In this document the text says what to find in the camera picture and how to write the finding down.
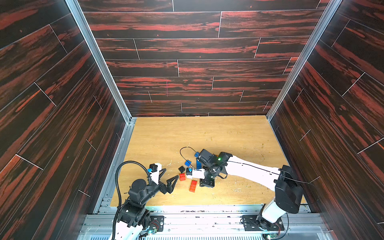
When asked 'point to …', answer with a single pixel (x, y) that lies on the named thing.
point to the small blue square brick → (187, 163)
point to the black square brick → (181, 169)
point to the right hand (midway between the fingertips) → (203, 179)
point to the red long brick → (193, 186)
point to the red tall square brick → (182, 177)
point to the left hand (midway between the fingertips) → (172, 174)
